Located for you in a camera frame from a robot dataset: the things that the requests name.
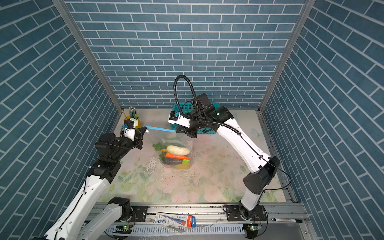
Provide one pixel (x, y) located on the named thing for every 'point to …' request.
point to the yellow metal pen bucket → (133, 115)
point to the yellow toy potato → (183, 166)
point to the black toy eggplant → (170, 161)
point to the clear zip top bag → (168, 137)
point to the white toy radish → (178, 150)
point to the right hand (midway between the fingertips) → (177, 126)
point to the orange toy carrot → (173, 155)
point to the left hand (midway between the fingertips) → (145, 127)
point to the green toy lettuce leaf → (158, 146)
